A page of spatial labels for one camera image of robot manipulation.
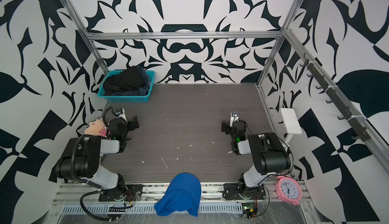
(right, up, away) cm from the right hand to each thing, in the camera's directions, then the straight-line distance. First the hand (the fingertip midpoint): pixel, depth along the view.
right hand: (234, 118), depth 94 cm
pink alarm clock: (+21, -31, -21) cm, 43 cm away
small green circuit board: (+1, -40, -23) cm, 46 cm away
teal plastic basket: (-62, +12, +10) cm, 64 cm away
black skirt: (-70, +27, +15) cm, 77 cm away
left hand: (-65, +2, -2) cm, 65 cm away
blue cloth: (-29, -31, -25) cm, 49 cm away
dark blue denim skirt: (-58, +18, +5) cm, 61 cm away
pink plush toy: (-80, -4, -6) cm, 80 cm away
